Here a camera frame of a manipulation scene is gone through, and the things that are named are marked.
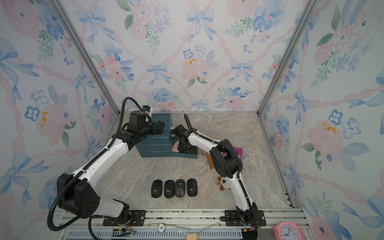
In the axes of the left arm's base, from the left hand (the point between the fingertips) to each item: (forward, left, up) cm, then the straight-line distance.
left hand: (157, 123), depth 83 cm
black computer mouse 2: (-29, -7, -22) cm, 37 cm away
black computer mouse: (-29, 0, -22) cm, 36 cm away
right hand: (-3, -15, -23) cm, 27 cm away
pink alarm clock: (-47, -64, -21) cm, 82 cm away
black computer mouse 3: (-28, -13, -21) cm, 38 cm away
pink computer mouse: (-3, -8, -21) cm, 22 cm away
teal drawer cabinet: (-9, 0, -9) cm, 13 cm away
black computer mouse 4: (-28, -19, -21) cm, 40 cm away
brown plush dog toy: (-26, -37, -21) cm, 50 cm away
